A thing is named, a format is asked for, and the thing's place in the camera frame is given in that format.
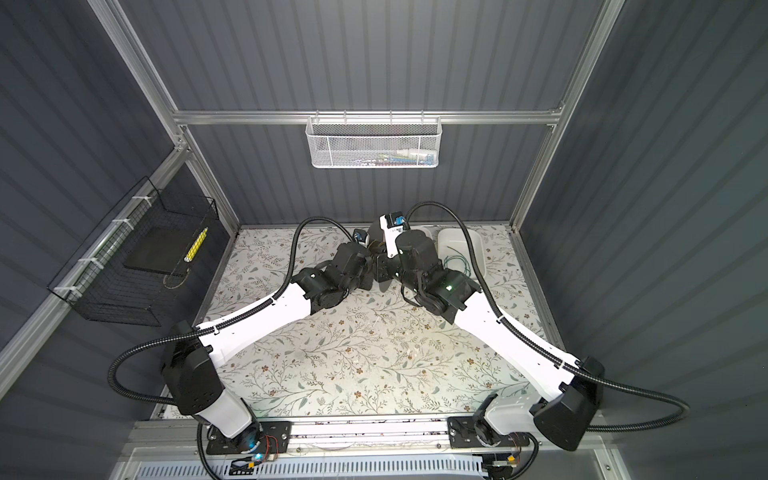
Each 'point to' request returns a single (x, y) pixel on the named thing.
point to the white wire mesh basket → (374, 141)
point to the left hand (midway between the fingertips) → (366, 264)
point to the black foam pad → (161, 248)
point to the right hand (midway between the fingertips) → (374, 252)
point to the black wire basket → (97, 283)
